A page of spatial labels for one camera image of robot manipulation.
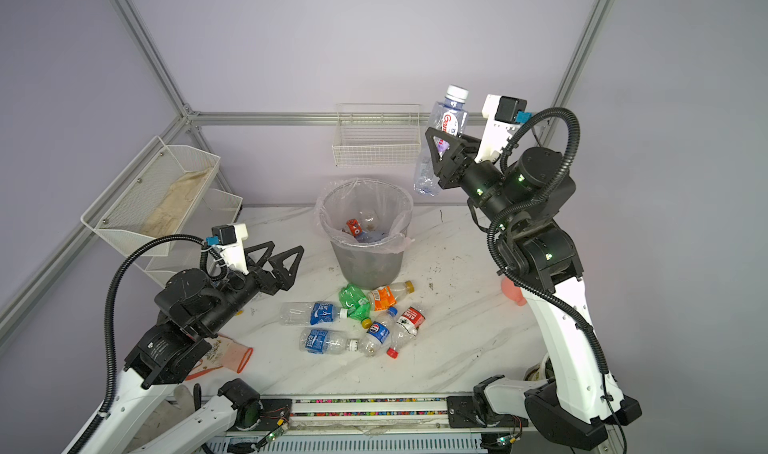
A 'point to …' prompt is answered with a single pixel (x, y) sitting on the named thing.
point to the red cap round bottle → (354, 226)
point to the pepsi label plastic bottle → (377, 333)
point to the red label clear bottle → (407, 325)
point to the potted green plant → (533, 373)
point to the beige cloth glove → (164, 218)
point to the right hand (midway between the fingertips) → (429, 129)
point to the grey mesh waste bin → (369, 268)
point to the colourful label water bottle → (372, 236)
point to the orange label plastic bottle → (385, 297)
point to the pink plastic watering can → (513, 292)
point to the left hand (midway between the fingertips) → (287, 249)
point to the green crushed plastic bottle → (357, 304)
